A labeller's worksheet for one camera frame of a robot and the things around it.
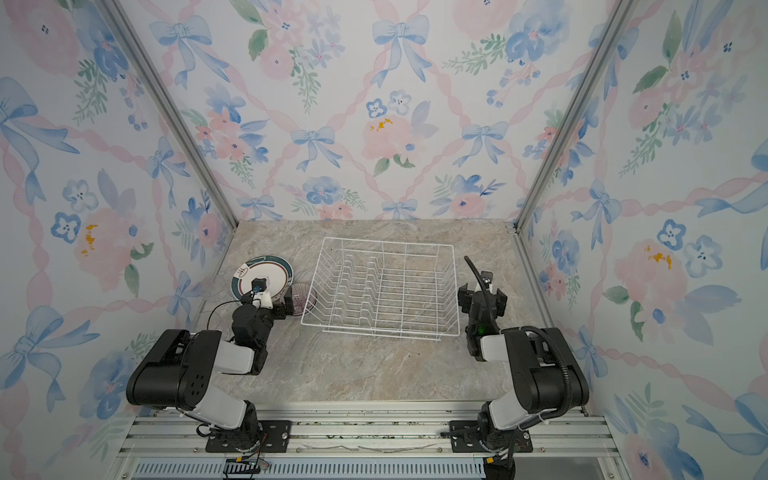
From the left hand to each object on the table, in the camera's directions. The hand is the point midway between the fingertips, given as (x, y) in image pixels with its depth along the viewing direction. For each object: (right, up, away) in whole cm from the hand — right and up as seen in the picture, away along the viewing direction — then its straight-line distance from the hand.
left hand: (275, 285), depth 90 cm
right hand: (+63, -1, +3) cm, 63 cm away
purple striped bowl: (+9, -3, -4) cm, 11 cm away
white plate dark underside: (-5, +4, +13) cm, 14 cm away
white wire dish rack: (+33, -2, +11) cm, 35 cm away
